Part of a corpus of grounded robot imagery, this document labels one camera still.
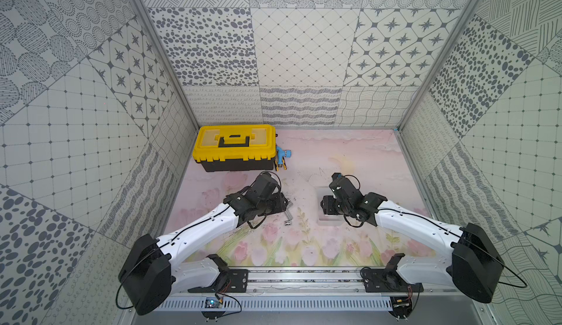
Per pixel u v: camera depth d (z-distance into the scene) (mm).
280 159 1061
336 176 766
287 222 859
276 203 719
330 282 758
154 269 391
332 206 747
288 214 900
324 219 884
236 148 912
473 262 404
